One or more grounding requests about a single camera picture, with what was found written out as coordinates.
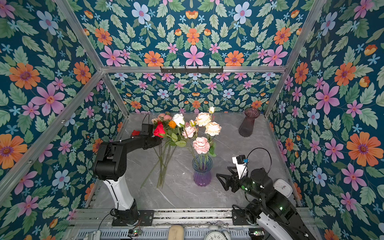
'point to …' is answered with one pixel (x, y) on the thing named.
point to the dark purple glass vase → (246, 128)
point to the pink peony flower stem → (201, 146)
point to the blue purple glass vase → (202, 165)
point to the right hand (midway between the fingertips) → (222, 172)
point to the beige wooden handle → (176, 232)
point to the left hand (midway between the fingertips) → (161, 136)
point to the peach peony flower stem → (206, 128)
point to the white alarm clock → (215, 233)
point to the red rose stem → (159, 130)
